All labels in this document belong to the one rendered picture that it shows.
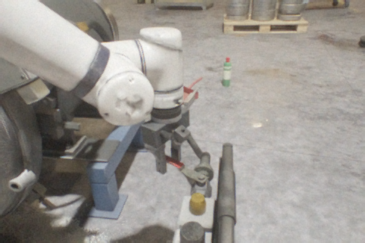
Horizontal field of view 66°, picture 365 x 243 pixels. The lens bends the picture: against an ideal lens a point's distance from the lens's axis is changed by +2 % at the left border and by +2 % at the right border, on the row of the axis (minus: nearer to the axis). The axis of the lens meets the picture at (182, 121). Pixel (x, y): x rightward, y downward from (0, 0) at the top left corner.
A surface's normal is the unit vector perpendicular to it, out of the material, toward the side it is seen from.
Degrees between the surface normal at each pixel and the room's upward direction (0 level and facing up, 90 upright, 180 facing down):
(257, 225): 0
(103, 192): 90
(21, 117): 87
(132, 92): 86
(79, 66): 84
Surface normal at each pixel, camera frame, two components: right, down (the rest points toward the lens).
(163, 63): 0.38, 0.45
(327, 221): -0.02, -0.87
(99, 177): -0.15, 0.50
